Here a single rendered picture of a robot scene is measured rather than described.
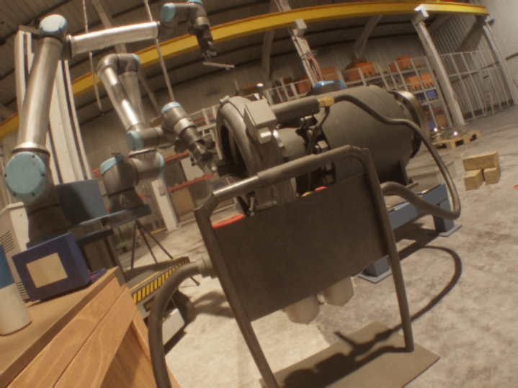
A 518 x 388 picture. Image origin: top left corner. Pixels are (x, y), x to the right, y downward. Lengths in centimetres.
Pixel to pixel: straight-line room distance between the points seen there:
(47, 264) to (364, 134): 127
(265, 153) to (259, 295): 60
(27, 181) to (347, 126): 126
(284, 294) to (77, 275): 42
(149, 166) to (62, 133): 52
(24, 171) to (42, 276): 41
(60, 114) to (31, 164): 73
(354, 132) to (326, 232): 80
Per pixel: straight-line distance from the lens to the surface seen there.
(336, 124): 129
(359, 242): 63
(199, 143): 113
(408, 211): 132
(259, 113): 100
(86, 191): 146
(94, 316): 57
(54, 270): 65
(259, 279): 56
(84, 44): 140
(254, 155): 105
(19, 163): 98
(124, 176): 144
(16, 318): 50
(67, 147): 159
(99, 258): 151
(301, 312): 62
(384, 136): 142
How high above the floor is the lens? 56
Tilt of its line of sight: 3 degrees down
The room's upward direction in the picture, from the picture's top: 19 degrees counter-clockwise
